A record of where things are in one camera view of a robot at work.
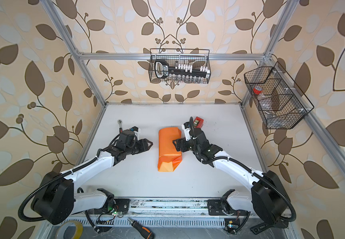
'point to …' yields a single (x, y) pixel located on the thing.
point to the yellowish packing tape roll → (62, 228)
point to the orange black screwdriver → (146, 232)
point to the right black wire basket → (280, 102)
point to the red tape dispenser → (198, 122)
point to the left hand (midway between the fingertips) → (151, 143)
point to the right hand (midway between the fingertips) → (179, 141)
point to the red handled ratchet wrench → (120, 121)
